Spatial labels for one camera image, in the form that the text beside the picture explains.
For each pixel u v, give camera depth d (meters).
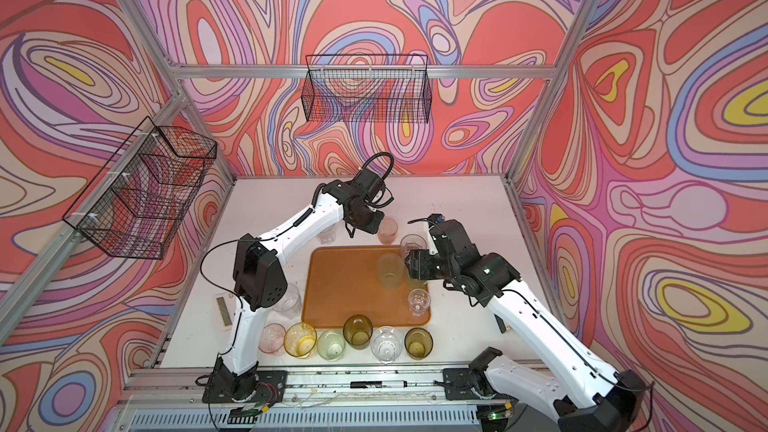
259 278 0.52
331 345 0.80
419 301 0.86
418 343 0.80
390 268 0.86
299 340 0.80
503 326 0.80
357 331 0.81
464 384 0.74
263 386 0.73
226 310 0.84
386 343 0.81
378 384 0.74
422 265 0.63
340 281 0.93
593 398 0.38
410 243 0.93
